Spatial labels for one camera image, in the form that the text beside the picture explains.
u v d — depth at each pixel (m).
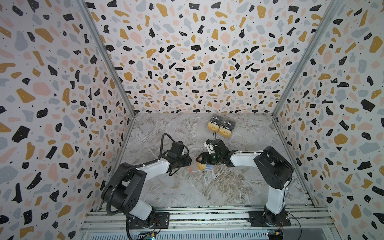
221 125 1.06
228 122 1.06
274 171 0.51
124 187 0.44
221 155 0.76
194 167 0.92
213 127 1.07
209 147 0.86
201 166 0.92
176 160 0.71
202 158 0.84
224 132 1.06
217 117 1.07
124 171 0.46
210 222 0.73
